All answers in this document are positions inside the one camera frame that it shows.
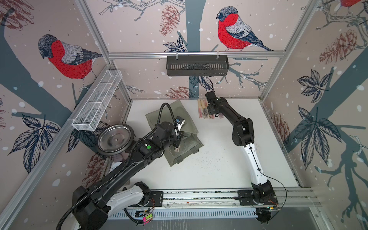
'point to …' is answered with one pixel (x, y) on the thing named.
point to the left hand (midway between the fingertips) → (182, 128)
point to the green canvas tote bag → (190, 142)
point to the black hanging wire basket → (197, 65)
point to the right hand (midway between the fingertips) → (215, 108)
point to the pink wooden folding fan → (201, 108)
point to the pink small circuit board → (148, 218)
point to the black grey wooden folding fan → (205, 112)
